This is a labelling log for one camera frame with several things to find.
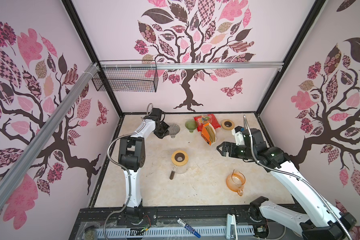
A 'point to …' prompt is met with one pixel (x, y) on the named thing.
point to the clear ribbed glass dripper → (173, 129)
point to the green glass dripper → (191, 124)
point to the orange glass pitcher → (235, 181)
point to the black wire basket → (139, 75)
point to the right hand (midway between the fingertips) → (224, 147)
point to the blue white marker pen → (183, 223)
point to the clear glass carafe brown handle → (179, 169)
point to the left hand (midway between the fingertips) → (169, 132)
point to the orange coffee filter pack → (208, 134)
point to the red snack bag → (201, 120)
